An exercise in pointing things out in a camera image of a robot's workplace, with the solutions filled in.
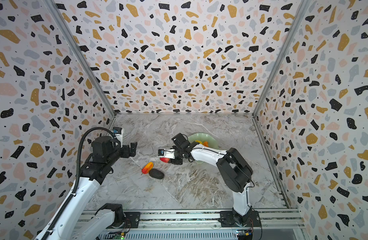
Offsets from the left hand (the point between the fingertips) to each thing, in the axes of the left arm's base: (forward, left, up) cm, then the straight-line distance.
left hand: (126, 139), depth 75 cm
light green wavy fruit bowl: (+16, -42, -21) cm, 49 cm away
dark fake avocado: (-10, -13, -21) cm, 26 cm away
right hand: (+1, -19, -16) cm, 25 cm away
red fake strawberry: (-4, -18, -15) cm, 24 cm away
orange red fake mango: (-5, -6, -23) cm, 24 cm away
